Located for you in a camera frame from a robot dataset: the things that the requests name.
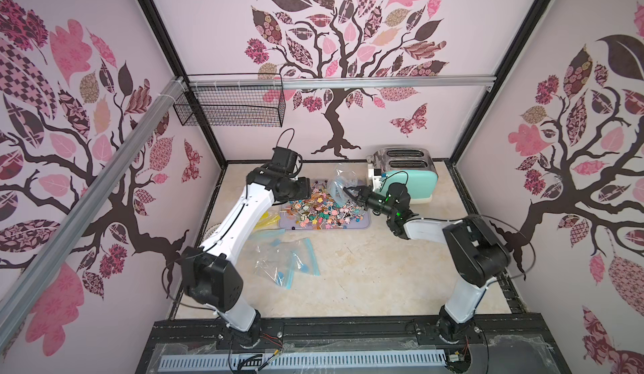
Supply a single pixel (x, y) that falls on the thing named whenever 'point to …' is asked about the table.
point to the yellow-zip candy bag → (268, 220)
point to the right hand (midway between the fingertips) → (343, 188)
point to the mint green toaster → (414, 167)
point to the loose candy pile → (321, 210)
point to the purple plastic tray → (288, 225)
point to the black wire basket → (235, 100)
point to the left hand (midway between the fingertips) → (302, 196)
